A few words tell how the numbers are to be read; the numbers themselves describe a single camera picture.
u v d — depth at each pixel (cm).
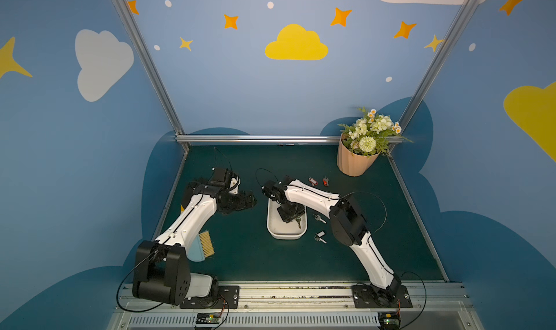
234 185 75
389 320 73
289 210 80
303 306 73
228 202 71
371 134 88
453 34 79
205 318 72
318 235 88
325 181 107
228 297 74
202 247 84
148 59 85
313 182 108
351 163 101
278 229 91
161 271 41
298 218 93
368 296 74
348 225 56
